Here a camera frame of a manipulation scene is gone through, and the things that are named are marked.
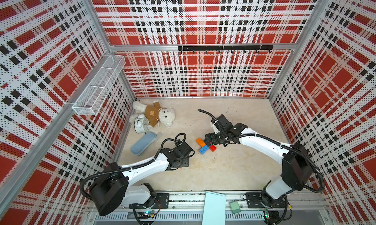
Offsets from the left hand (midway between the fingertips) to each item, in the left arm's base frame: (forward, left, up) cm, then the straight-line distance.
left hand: (184, 160), depth 85 cm
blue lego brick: (+6, -12, +1) cm, 14 cm away
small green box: (-23, -27, 0) cm, 35 cm away
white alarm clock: (+21, +28, +9) cm, 36 cm away
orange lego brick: (+12, -10, 0) cm, 16 cm away
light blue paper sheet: (-24, -16, +1) cm, 29 cm away
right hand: (+9, -18, +8) cm, 22 cm away
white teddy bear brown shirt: (+31, +22, +5) cm, 39 cm away
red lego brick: (+8, -18, -1) cm, 20 cm away
